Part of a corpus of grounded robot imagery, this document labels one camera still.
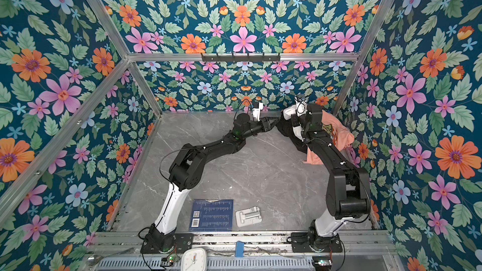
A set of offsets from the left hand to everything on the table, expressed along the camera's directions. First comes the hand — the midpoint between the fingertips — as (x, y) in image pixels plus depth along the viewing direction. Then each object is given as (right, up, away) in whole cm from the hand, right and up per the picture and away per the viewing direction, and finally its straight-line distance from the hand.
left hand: (282, 114), depth 83 cm
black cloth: (+5, -6, +23) cm, 24 cm away
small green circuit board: (-44, -56, -13) cm, 72 cm away
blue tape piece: (-18, -54, -11) cm, 58 cm away
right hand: (+9, +4, +4) cm, 11 cm away
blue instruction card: (-31, -44, -3) cm, 54 cm away
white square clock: (-35, -55, -15) cm, 67 cm away
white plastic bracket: (-15, -44, -5) cm, 47 cm away
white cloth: (+3, +1, -1) cm, 4 cm away
